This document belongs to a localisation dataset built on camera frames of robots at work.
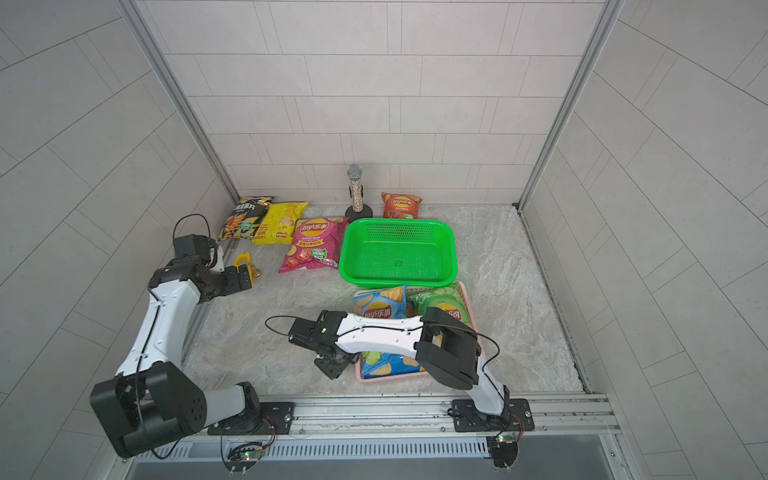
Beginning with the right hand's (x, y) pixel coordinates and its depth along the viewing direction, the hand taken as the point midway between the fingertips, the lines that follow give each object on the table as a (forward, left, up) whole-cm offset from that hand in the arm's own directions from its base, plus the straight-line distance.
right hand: (339, 367), depth 79 cm
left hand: (+22, +27, +14) cm, 37 cm away
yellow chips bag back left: (+46, +24, +8) cm, 52 cm away
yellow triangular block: (+36, +34, +3) cm, 49 cm away
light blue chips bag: (+11, -14, +13) cm, 22 cm away
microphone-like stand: (+51, -4, +8) cm, 51 cm away
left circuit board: (-18, +19, +2) cm, 26 cm away
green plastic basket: (+37, -17, 0) cm, 41 cm away
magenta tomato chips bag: (+36, +9, +9) cm, 38 cm away
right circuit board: (-20, -39, -3) cm, 44 cm away
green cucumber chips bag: (+13, -31, +10) cm, 35 cm away
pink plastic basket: (-4, -22, +1) cm, 22 cm away
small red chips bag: (+53, -20, +7) cm, 57 cm away
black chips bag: (+50, +36, +8) cm, 62 cm away
